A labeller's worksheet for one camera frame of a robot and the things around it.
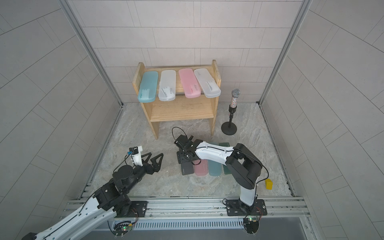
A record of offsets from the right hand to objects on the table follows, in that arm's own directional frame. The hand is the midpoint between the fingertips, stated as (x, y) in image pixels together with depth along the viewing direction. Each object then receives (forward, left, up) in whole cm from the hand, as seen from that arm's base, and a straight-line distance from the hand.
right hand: (183, 158), depth 87 cm
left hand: (-4, +10, +14) cm, 18 cm away
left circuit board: (-31, +28, -2) cm, 42 cm away
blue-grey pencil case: (-6, -18, -2) cm, 19 cm away
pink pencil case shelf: (-6, -10, -1) cm, 11 cm away
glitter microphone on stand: (+19, -31, 0) cm, 37 cm away
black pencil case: (-7, -2, +2) cm, 7 cm away
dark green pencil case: (-8, -24, -2) cm, 25 cm away
